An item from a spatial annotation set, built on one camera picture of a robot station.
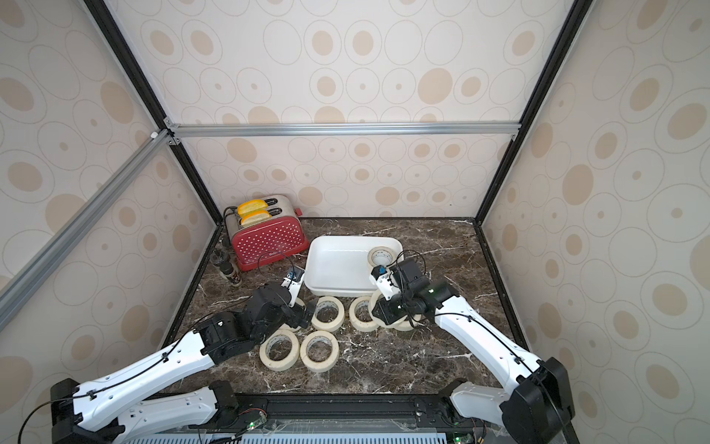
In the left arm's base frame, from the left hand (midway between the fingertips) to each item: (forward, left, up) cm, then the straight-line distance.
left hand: (309, 294), depth 73 cm
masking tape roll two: (+3, -18, -7) cm, 19 cm away
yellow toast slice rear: (+34, +24, 0) cm, 42 cm away
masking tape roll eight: (-7, -1, -22) cm, 23 cm away
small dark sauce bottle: (+16, +32, -14) cm, 39 cm away
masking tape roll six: (+4, -13, -21) cm, 25 cm away
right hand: (-2, -18, -8) cm, 20 cm away
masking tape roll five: (-1, -2, -18) cm, 18 cm away
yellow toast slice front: (+29, +22, -1) cm, 37 cm away
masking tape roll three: (-10, +3, +2) cm, 11 cm away
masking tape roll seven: (+31, -21, -19) cm, 42 cm away
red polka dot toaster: (+27, +19, -10) cm, 34 cm away
